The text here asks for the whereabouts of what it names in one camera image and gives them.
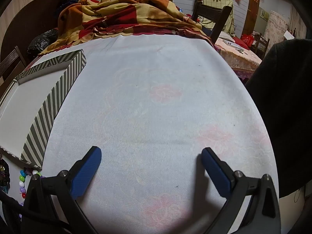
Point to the dark sequined accessory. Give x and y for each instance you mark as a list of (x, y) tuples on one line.
[(4, 175)]

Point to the striped cardboard box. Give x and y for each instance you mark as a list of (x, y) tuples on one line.
[(24, 107)]

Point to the orange red yellow blanket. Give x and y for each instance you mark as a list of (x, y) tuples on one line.
[(136, 14)]

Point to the white floral mattress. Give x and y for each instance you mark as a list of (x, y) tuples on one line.
[(276, 29)]

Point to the white tablecloth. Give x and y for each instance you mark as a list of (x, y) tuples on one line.
[(156, 102)]

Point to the small brown wooden chair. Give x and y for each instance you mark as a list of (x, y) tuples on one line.
[(262, 45)]

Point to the dark cloth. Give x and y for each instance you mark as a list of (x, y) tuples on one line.
[(285, 102)]

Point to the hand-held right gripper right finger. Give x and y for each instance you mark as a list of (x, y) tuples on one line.
[(215, 173)]

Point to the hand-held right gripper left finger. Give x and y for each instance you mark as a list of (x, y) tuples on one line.
[(86, 173)]

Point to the red bag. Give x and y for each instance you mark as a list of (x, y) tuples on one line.
[(247, 41)]

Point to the pink floral tablecloth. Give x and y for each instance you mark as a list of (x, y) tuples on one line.
[(238, 58)]

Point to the round dark wooden tabletop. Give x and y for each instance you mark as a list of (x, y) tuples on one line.
[(26, 22)]

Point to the green plaid cloth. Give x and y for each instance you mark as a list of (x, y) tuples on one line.
[(214, 2)]

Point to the brown slatted wooden chair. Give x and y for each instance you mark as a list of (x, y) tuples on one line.
[(11, 61)]

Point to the dark wooden chair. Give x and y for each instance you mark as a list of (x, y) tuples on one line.
[(219, 19)]

